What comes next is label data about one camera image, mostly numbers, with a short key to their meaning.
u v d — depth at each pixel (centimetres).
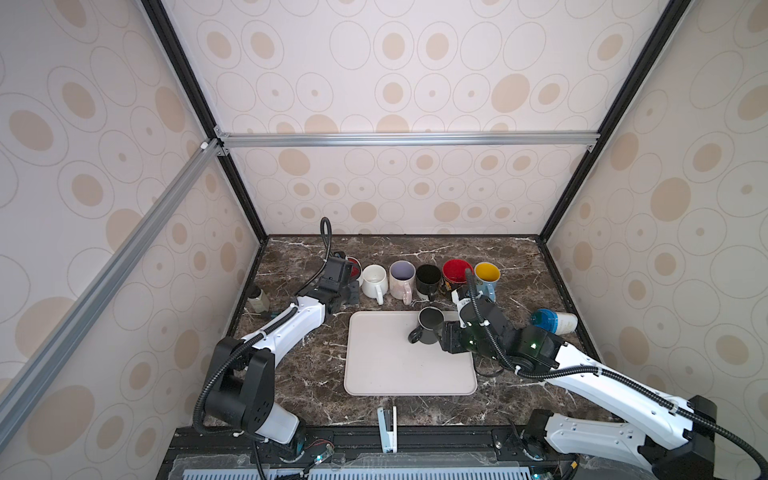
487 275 98
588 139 92
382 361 88
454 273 115
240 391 43
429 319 86
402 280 95
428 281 94
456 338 64
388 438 73
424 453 73
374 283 98
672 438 40
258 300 92
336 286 68
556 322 87
